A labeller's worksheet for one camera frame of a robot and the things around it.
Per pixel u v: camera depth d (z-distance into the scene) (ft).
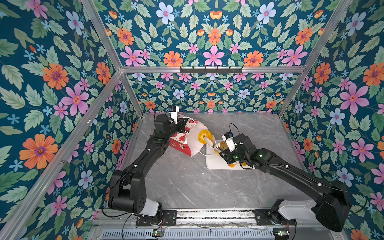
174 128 2.36
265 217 2.37
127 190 1.43
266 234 2.30
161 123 2.06
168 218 2.42
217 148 2.58
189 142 3.39
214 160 2.99
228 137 2.26
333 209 1.26
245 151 1.89
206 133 2.90
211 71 3.04
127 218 2.38
